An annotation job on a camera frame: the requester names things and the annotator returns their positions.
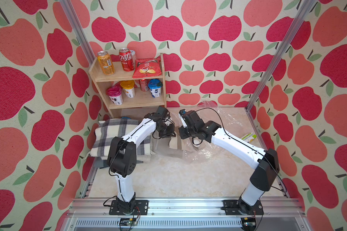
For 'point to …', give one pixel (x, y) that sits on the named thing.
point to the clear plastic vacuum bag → (201, 150)
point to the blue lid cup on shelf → (155, 86)
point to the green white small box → (249, 137)
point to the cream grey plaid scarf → (107, 129)
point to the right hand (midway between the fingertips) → (181, 131)
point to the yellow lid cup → (128, 87)
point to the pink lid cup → (114, 92)
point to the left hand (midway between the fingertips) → (177, 137)
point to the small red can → (144, 84)
